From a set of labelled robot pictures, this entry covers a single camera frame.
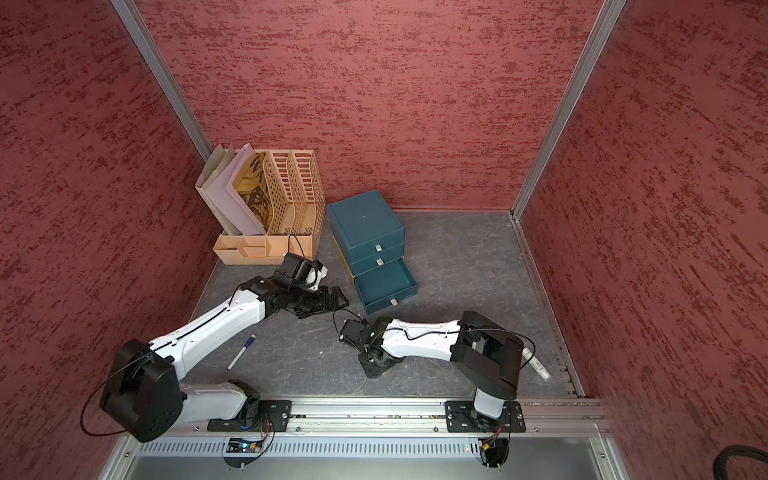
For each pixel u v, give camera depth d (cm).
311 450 77
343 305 78
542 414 76
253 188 100
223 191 88
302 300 70
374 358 60
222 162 94
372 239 84
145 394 40
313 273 70
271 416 74
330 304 74
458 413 74
